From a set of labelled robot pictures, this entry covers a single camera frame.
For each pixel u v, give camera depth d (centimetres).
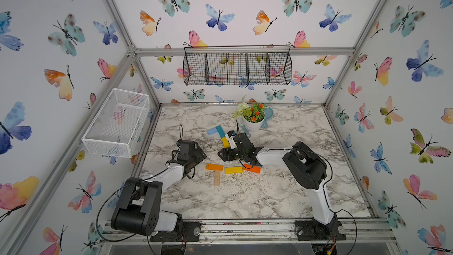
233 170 91
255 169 91
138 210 43
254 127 104
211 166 93
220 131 107
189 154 72
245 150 77
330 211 61
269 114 117
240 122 110
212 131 108
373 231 75
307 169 54
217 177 88
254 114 96
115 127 85
